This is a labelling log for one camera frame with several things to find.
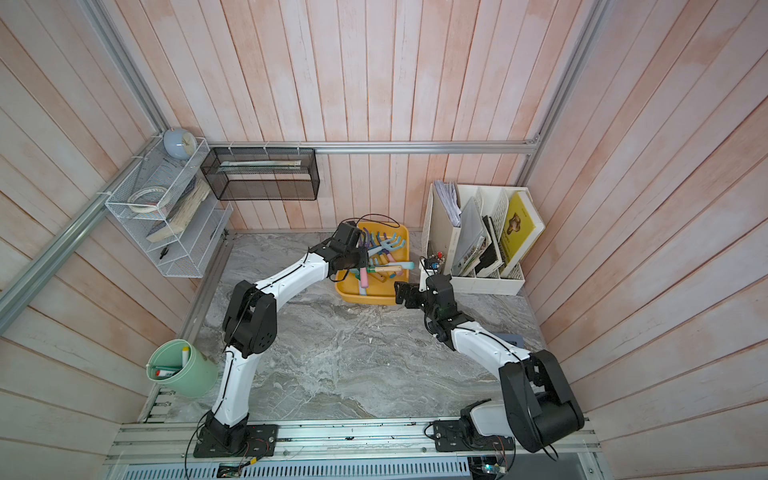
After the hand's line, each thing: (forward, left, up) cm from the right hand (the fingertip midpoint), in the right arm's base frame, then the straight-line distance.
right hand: (408, 281), depth 89 cm
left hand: (+11, +14, -2) cm, 18 cm away
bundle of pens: (-2, -6, +13) cm, 14 cm away
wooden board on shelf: (+7, +62, +21) cm, 66 cm away
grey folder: (+12, -20, +6) cm, 24 cm away
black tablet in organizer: (+11, -27, +1) cm, 29 cm away
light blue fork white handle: (+25, +6, -11) cm, 28 cm away
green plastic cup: (-26, +61, -4) cm, 66 cm away
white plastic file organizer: (+28, -29, +9) cm, 42 cm away
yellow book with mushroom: (+15, -36, +9) cm, 40 cm away
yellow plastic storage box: (+8, +11, -11) cm, 17 cm away
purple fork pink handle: (+5, +14, -3) cm, 15 cm away
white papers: (+22, -13, +16) cm, 30 cm away
